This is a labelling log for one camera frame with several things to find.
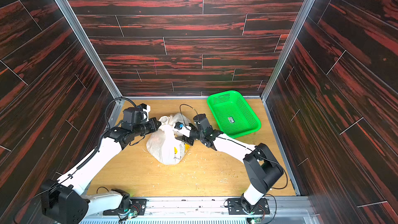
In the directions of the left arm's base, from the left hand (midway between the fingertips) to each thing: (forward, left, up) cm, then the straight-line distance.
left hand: (163, 122), depth 80 cm
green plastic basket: (+22, -44, -20) cm, 53 cm away
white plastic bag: (-8, +1, -9) cm, 12 cm away
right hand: (0, -9, -7) cm, 11 cm away
